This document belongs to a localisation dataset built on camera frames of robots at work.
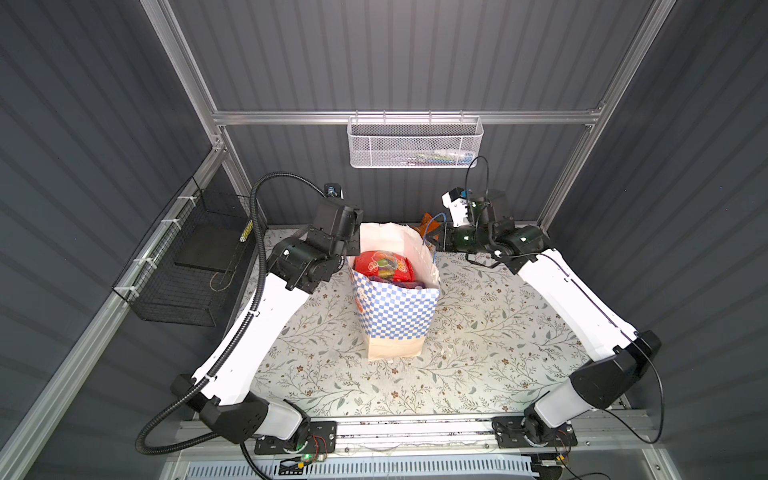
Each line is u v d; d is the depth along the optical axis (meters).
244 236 0.80
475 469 0.73
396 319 0.70
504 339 0.91
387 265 0.83
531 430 0.66
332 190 0.54
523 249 0.50
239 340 0.39
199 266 0.74
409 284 0.80
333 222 0.48
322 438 0.72
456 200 0.65
